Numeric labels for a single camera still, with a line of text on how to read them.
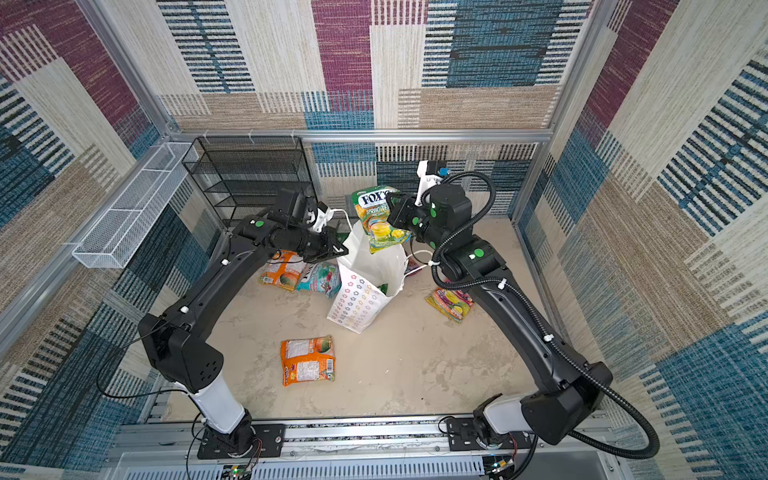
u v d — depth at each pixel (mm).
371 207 679
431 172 561
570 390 384
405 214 572
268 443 735
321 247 684
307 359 831
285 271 1021
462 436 731
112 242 701
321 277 992
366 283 722
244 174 1076
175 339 433
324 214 754
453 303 940
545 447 725
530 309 430
